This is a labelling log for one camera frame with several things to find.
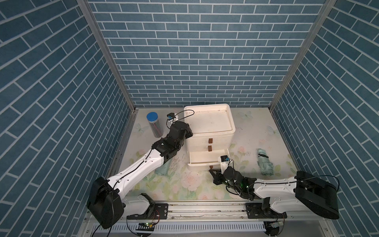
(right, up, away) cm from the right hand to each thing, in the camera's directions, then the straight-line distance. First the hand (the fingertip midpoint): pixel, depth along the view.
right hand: (209, 172), depth 82 cm
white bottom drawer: (-3, +5, +8) cm, 10 cm away
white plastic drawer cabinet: (+1, +25, -3) cm, 25 cm away
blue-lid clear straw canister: (-34, +25, +12) cm, 44 cm away
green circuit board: (-33, -23, -10) cm, 41 cm away
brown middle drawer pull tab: (0, +13, +2) cm, 14 cm away
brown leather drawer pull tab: (0, +18, -3) cm, 19 cm away
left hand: (-10, +26, -3) cm, 28 cm away
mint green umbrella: (-27, 0, +4) cm, 28 cm away
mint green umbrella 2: (+34, +2, +3) cm, 34 cm away
